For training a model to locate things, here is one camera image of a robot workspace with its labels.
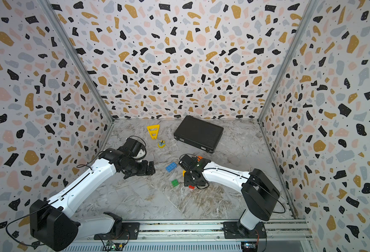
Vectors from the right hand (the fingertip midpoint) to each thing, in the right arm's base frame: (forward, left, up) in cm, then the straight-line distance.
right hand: (189, 183), depth 85 cm
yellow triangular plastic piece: (+41, +29, -3) cm, 50 cm away
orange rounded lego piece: (+2, -6, +23) cm, 24 cm away
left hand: (+2, +20, +9) cm, 22 cm away
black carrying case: (+39, -5, -4) cm, 40 cm away
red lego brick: (-1, -1, -5) cm, 5 cm away
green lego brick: (+2, +9, -5) cm, 10 cm away
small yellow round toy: (+28, +20, -3) cm, 35 cm away
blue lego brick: (+11, +12, -3) cm, 17 cm away
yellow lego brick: (+8, +4, -3) cm, 9 cm away
